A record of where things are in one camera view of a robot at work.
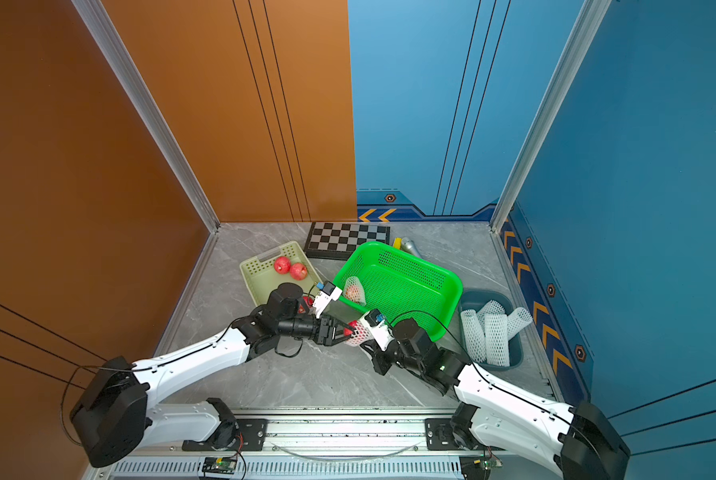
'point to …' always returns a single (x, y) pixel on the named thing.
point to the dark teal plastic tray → (477, 300)
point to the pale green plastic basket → (262, 279)
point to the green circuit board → (221, 465)
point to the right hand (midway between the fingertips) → (363, 343)
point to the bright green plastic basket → (399, 285)
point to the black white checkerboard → (339, 241)
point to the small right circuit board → (477, 467)
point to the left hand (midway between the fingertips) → (354, 330)
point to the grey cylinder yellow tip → (406, 244)
